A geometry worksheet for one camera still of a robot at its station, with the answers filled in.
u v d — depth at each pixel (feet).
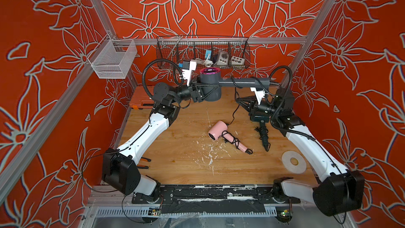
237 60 3.08
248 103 2.16
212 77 1.72
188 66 1.69
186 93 1.80
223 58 2.98
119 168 1.33
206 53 2.73
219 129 2.94
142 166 2.68
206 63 2.79
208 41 3.03
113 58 3.04
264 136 2.95
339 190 1.25
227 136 2.90
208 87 1.68
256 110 2.05
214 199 2.39
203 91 1.75
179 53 3.27
